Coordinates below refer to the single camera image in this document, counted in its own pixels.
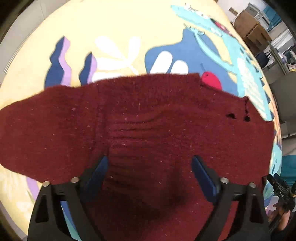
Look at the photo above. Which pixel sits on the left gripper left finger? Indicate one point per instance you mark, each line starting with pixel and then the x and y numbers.
pixel 59 209

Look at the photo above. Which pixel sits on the dark red knit sweater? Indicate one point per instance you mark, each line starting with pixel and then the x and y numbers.
pixel 149 127

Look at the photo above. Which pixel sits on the right hand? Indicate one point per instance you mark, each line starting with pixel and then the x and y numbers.
pixel 285 215

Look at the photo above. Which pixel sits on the teal fabric pile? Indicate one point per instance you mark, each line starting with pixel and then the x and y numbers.
pixel 288 169

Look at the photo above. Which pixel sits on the grey office chair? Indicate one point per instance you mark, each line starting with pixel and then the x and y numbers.
pixel 284 94

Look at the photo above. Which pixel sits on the wooden nightstand cabinet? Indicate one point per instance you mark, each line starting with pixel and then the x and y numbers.
pixel 253 34

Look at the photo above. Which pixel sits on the white printer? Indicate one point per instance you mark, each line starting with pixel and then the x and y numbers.
pixel 259 15

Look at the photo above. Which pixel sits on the yellow dinosaur print bedspread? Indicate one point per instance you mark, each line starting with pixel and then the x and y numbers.
pixel 84 42

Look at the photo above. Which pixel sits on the white wardrobe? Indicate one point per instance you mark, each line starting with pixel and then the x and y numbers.
pixel 27 19

